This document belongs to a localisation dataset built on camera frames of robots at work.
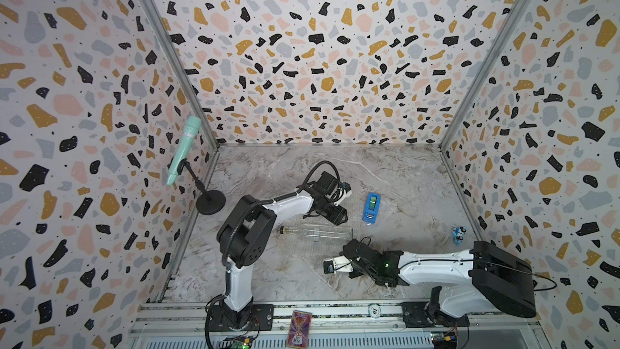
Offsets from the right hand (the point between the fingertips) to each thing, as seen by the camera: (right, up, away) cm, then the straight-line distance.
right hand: (346, 249), depth 85 cm
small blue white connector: (+43, +3, +7) cm, 44 cm away
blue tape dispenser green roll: (+11, +13, +12) cm, 20 cm away
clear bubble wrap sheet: (-13, +1, +5) cm, 15 cm away
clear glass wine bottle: (-11, +4, +7) cm, 14 cm away
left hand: (+1, +11, +7) cm, 13 cm away
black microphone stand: (-54, +15, +13) cm, 57 cm away
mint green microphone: (-50, +41, -8) cm, 65 cm away
